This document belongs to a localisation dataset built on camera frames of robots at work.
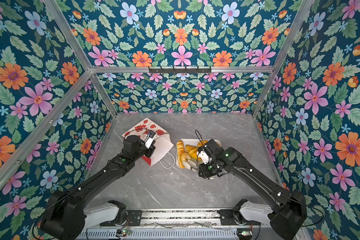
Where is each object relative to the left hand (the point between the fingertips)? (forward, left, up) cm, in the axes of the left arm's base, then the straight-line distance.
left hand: (155, 137), depth 82 cm
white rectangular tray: (+9, -22, -20) cm, 31 cm away
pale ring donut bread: (-7, -16, -12) cm, 21 cm away
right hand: (-20, -24, -4) cm, 32 cm away
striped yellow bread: (-2, -21, -14) cm, 26 cm away
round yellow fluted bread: (+3, -27, -15) cm, 31 cm away
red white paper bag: (+6, -1, -16) cm, 17 cm away
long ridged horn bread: (+1, -13, -16) cm, 21 cm away
